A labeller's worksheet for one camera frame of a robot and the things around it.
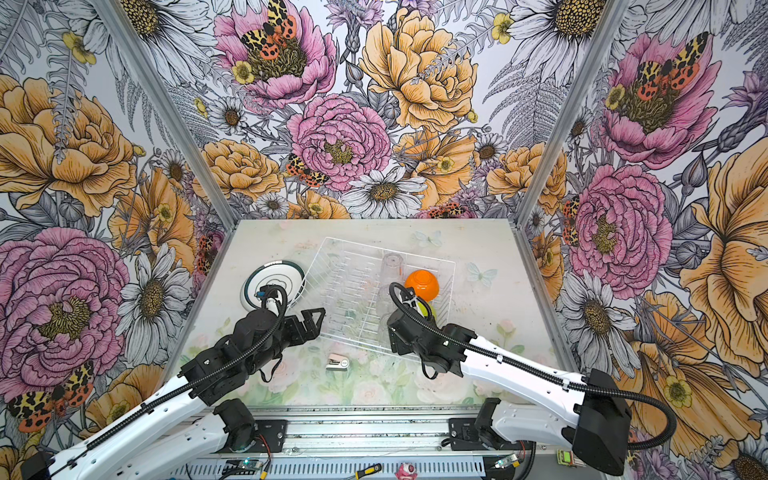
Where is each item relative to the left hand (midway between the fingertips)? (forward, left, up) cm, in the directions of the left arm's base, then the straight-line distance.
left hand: (310, 323), depth 76 cm
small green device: (-27, -60, -14) cm, 67 cm away
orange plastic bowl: (+19, -31, -11) cm, 38 cm away
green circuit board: (-27, +15, -18) cm, 36 cm away
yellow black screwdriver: (-29, -13, -16) cm, 36 cm away
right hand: (-2, -24, -5) cm, 25 cm away
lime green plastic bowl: (-2, -27, +11) cm, 29 cm away
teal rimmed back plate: (+26, +20, -14) cm, 35 cm away
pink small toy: (-29, -23, -11) cm, 39 cm away
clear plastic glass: (+22, -21, -8) cm, 31 cm away
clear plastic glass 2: (+10, -19, -7) cm, 22 cm away
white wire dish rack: (+22, -7, -16) cm, 28 cm away
